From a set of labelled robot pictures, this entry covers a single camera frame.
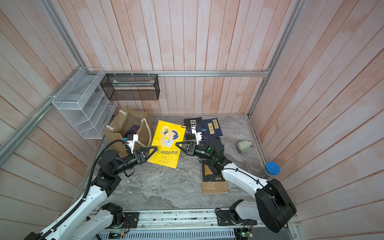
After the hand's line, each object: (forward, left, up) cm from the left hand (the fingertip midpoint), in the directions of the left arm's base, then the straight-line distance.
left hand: (157, 152), depth 68 cm
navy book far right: (+33, -31, -23) cm, 51 cm away
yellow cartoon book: (+7, -4, +2) cm, 8 cm away
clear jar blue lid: (-5, -55, -8) cm, 56 cm away
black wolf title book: (+42, -17, -26) cm, 52 cm away
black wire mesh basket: (+54, +27, -2) cm, 61 cm away
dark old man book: (+28, +24, -20) cm, 42 cm away
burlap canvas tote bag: (+29, +27, -12) cm, 41 cm away
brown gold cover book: (-6, -29, -25) cm, 39 cm away
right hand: (+4, -9, 0) cm, 10 cm away
